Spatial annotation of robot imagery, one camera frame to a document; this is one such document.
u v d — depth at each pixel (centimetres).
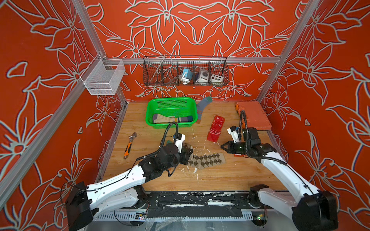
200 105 120
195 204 73
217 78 94
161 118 107
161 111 115
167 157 54
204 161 86
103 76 93
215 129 101
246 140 62
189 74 83
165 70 101
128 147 92
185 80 85
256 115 104
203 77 90
